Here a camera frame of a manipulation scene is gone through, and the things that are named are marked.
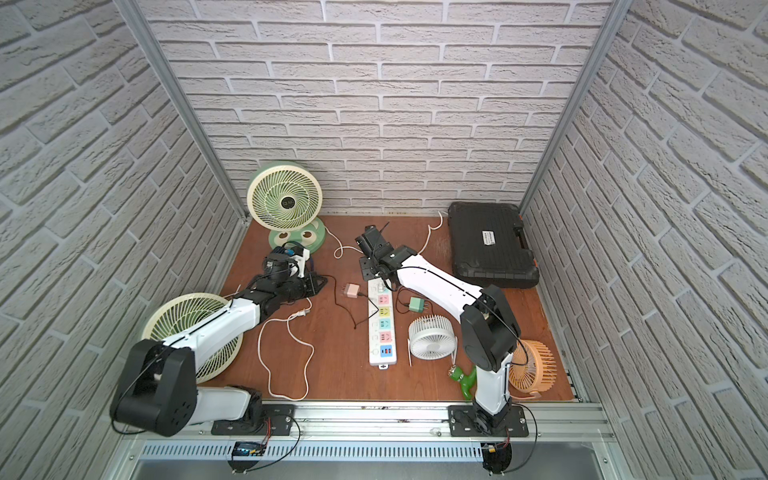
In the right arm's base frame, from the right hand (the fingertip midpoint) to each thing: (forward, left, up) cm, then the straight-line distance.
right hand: (376, 263), depth 89 cm
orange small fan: (-32, -38, -5) cm, 50 cm away
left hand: (-2, +17, -1) cm, 17 cm away
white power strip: (-19, 0, -11) cm, 22 cm away
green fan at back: (+19, +27, +12) cm, 35 cm away
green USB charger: (-9, -12, -11) cm, 19 cm away
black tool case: (+9, -38, -7) cm, 40 cm away
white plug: (-9, +24, -12) cm, 28 cm away
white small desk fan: (-23, -14, -2) cm, 27 cm away
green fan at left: (-15, +50, +5) cm, 52 cm away
